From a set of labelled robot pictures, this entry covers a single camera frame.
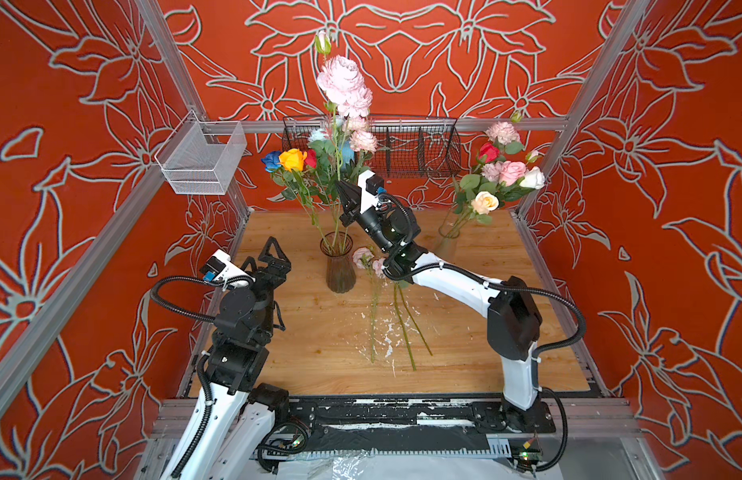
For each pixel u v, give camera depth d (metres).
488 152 0.75
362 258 1.00
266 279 0.57
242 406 0.49
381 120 0.94
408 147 0.97
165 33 0.73
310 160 0.76
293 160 0.71
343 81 0.46
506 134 0.78
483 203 0.62
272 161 0.73
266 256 0.56
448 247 0.92
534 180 0.67
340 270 0.95
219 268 0.52
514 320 0.49
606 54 0.78
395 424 0.73
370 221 0.64
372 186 0.57
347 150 0.93
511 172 0.68
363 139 0.72
